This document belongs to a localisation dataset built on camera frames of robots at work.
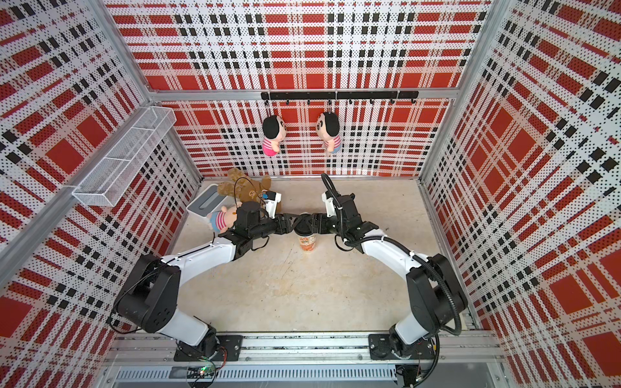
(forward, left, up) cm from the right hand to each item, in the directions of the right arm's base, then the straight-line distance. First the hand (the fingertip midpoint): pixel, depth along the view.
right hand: (317, 219), depth 85 cm
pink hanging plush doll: (+32, +17, +16) cm, 40 cm away
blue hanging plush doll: (+31, -4, +17) cm, 36 cm away
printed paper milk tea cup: (-6, +4, -7) cm, 10 cm away
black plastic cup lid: (-4, +4, +1) cm, 6 cm away
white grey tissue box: (+18, +51, -13) cm, 56 cm away
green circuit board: (-44, +33, -14) cm, 57 cm away
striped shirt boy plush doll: (+6, +39, -9) cm, 40 cm away
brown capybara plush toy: (+24, +35, -9) cm, 44 cm away
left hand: (+1, +6, 0) cm, 6 cm away
